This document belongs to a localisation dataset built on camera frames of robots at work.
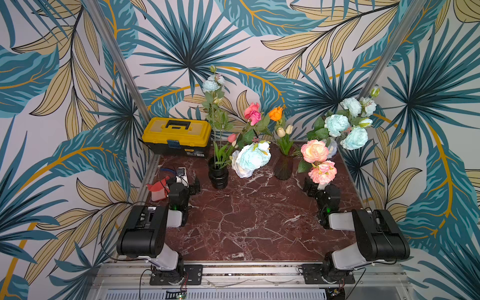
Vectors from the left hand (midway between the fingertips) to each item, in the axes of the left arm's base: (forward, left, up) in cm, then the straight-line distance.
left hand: (186, 177), depth 92 cm
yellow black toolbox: (+21, +4, +8) cm, 22 cm away
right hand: (0, -64, +1) cm, 64 cm away
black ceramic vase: (+1, -16, +1) cm, 16 cm away
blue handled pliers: (+11, +17, -8) cm, 21 cm away
